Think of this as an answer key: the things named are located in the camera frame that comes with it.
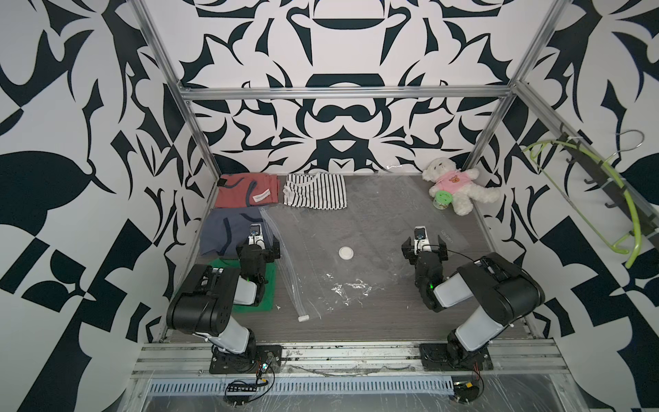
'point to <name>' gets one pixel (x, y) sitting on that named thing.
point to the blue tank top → (225, 229)
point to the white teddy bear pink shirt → (459, 183)
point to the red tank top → (247, 190)
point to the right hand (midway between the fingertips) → (426, 234)
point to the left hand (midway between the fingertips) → (257, 234)
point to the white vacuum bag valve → (346, 252)
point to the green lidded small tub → (442, 200)
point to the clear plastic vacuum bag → (341, 261)
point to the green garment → (269, 293)
